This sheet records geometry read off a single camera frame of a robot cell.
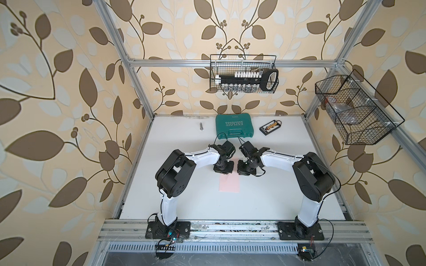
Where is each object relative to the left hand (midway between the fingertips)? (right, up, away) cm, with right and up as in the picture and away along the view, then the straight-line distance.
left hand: (228, 169), depth 92 cm
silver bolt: (-17, +24, +20) cm, 35 cm away
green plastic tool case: (+2, +25, +16) cm, 30 cm away
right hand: (+6, -2, +1) cm, 6 cm away
